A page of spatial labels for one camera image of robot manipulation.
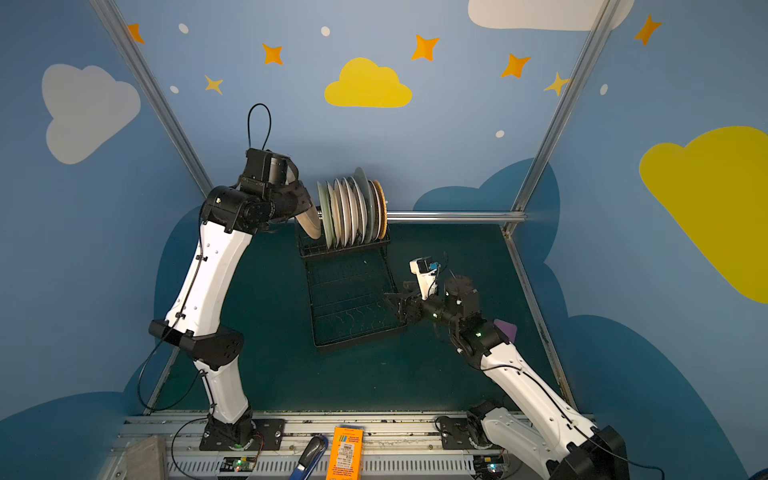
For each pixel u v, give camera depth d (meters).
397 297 0.67
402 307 0.64
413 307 0.64
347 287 1.06
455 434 0.74
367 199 0.82
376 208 0.80
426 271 0.64
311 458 0.68
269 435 0.75
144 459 0.69
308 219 0.70
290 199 0.63
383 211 0.80
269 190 0.52
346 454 0.68
